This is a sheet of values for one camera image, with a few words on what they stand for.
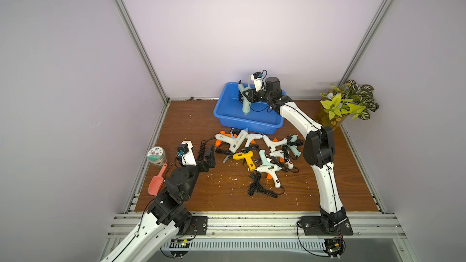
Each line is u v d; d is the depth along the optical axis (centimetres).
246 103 92
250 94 84
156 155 85
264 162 89
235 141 95
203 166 63
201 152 104
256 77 83
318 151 60
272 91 76
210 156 63
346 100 92
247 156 92
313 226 73
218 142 97
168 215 52
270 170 85
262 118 106
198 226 73
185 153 59
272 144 95
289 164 90
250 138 100
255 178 85
